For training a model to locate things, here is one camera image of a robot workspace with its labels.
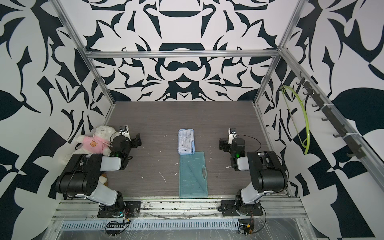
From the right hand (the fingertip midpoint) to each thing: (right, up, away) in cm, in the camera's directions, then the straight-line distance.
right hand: (228, 135), depth 96 cm
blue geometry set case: (-27, -4, 0) cm, 27 cm away
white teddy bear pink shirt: (-78, -4, -7) cm, 78 cm away
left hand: (-62, +2, -2) cm, 62 cm away
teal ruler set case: (-23, -21, -11) cm, 33 cm away
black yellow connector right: (+3, -41, -25) cm, 48 cm away
